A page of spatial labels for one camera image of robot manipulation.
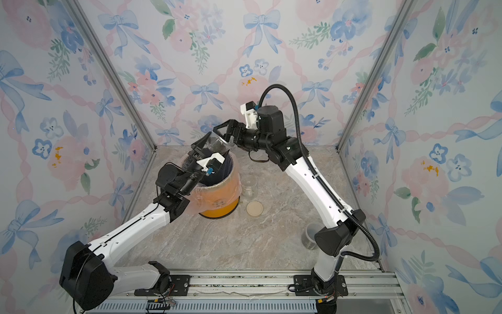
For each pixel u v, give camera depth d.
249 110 0.59
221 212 0.84
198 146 0.58
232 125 0.56
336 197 0.44
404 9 0.69
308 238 0.77
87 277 0.39
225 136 0.56
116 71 0.88
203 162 0.58
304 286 0.73
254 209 0.93
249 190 0.92
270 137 0.50
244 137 0.58
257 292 0.73
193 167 0.61
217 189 0.73
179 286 0.74
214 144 0.63
